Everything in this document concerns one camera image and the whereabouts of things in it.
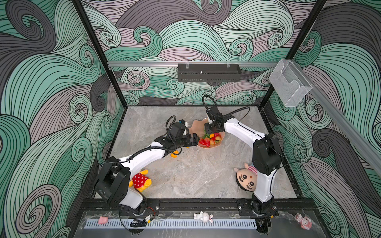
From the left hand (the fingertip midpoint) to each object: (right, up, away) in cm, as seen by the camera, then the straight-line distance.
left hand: (194, 138), depth 84 cm
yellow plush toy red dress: (-29, -23, -6) cm, 37 cm away
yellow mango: (+12, 0, +12) cm, 17 cm away
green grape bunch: (+9, 0, +11) cm, 14 cm away
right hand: (+10, +5, +11) cm, 15 cm away
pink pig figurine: (+51, -36, -17) cm, 65 cm away
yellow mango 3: (-13, -13, +9) cm, 20 cm away
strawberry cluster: (+8, -4, +9) cm, 13 cm away
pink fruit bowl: (+3, +5, +18) cm, 19 cm away
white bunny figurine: (+4, -35, -15) cm, 39 cm away
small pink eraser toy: (-44, -37, -15) cm, 59 cm away
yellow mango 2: (-9, -4, -17) cm, 19 cm away
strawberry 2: (+16, -1, +9) cm, 19 cm away
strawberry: (+16, 0, +14) cm, 21 cm away
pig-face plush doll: (+27, -20, -9) cm, 34 cm away
